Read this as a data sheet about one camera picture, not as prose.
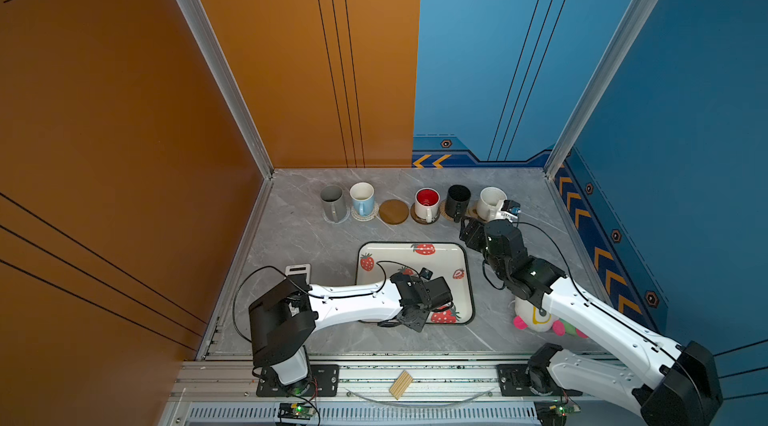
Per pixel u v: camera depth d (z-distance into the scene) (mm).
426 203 1044
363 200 984
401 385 724
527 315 772
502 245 562
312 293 462
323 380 740
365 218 1050
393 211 1060
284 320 438
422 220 1025
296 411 707
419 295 608
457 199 996
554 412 700
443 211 1062
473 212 1056
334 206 965
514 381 725
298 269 917
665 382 385
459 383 753
